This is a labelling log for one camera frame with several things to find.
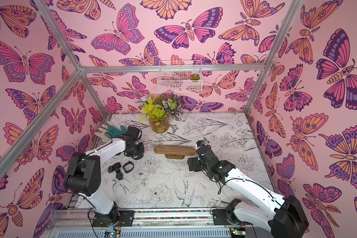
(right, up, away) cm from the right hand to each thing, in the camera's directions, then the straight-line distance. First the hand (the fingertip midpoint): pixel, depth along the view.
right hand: (195, 159), depth 81 cm
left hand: (-32, +2, +14) cm, 35 cm away
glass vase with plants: (-22, +29, +16) cm, 40 cm away
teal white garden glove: (-62, +14, +26) cm, 69 cm away
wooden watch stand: (-13, +2, +9) cm, 16 cm away
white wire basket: (-8, +50, +14) cm, 53 cm away
